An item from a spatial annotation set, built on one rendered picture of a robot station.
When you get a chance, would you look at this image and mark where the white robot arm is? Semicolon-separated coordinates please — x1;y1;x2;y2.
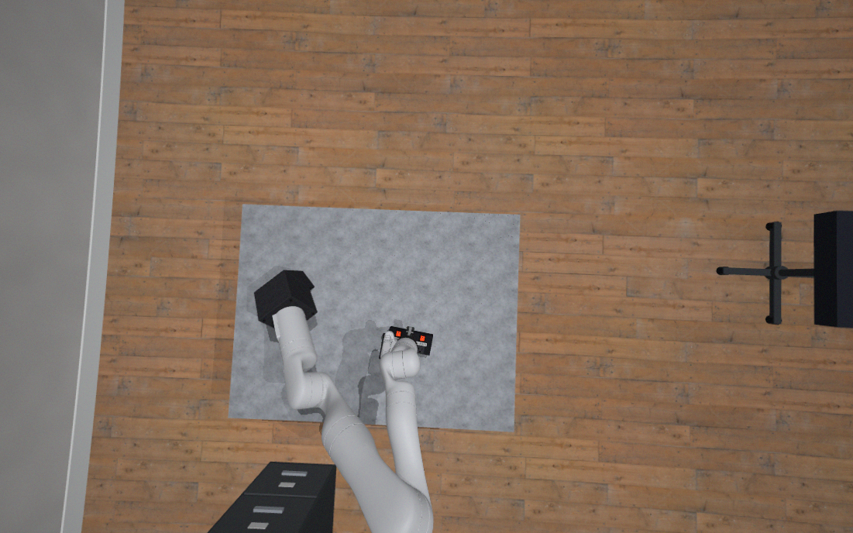
272;306;434;533

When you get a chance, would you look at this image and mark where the black power strip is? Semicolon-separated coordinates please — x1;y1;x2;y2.
380;326;433;356

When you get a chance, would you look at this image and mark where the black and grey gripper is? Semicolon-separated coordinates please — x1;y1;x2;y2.
398;326;418;347

